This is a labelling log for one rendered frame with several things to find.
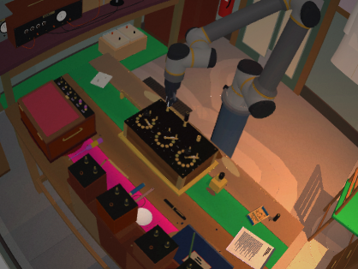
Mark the pink pencil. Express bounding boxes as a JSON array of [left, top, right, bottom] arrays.
[[134, 187, 155, 202]]

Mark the navy notebook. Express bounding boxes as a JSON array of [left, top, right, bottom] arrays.
[[170, 224, 236, 269]]

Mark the purple and yellow screwdriver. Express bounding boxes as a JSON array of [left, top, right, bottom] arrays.
[[69, 137, 104, 160]]

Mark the black-topped wooden decade box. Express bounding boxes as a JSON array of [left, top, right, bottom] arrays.
[[123, 99, 223, 187]]

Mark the blue pen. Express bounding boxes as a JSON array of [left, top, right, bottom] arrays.
[[129, 182, 146, 197]]

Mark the white cloth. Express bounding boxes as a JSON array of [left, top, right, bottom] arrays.
[[330, 0, 358, 86]]

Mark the white ball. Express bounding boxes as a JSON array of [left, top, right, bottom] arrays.
[[135, 207, 154, 227]]

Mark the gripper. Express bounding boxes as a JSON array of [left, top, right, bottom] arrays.
[[164, 79, 182, 110]]

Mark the red fire extinguisher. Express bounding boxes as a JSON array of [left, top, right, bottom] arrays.
[[218, 0, 236, 18]]

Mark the dark floor grate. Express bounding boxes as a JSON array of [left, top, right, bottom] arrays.
[[142, 76, 193, 116]]

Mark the wooden shelf with purple top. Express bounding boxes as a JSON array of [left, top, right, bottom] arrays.
[[0, 0, 185, 107]]

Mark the red-lidded wooden case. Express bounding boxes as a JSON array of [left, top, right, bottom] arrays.
[[16, 73, 98, 164]]

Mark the pink mat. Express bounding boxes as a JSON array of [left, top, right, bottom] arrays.
[[68, 137, 180, 235]]

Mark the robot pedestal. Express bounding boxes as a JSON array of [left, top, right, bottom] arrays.
[[210, 101, 251, 158]]

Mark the tan base board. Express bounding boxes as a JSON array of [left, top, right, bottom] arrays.
[[117, 130, 221, 197]]

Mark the orange and blue booklet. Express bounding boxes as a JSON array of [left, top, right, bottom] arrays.
[[247, 206, 270, 227]]

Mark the black panel instrument box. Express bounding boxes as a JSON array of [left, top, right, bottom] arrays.
[[4, 0, 84, 48]]

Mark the tan box with white meters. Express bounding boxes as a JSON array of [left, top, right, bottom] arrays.
[[98, 23, 148, 62]]

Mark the black pen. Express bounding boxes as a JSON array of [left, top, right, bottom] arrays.
[[163, 198, 188, 221]]

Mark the yellow block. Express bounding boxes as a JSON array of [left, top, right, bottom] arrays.
[[207, 176, 229, 194]]

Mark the green-topped wooden table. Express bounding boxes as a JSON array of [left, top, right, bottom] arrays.
[[307, 167, 358, 243]]

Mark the white labelled device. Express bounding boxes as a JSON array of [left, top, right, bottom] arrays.
[[178, 250, 212, 269]]

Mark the wooden crate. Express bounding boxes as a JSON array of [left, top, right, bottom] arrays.
[[325, 246, 358, 269]]

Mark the white printed paper sheet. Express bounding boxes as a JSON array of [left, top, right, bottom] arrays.
[[225, 226, 276, 269]]

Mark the green mat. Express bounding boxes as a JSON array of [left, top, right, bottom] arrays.
[[0, 27, 289, 269]]

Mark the white card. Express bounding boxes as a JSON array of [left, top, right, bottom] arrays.
[[90, 71, 113, 89]]

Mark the green pencil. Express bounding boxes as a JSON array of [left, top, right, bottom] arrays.
[[188, 231, 197, 259]]

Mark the yellow paper sheet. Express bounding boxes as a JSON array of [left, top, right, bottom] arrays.
[[284, 237, 330, 269]]

